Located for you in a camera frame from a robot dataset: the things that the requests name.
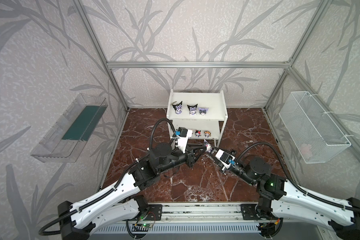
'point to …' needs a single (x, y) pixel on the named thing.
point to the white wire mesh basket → (316, 138)
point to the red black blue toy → (197, 133)
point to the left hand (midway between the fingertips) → (207, 146)
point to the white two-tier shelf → (214, 120)
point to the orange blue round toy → (207, 134)
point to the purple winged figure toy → (202, 111)
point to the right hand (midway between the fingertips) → (212, 143)
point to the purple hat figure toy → (208, 146)
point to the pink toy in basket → (305, 148)
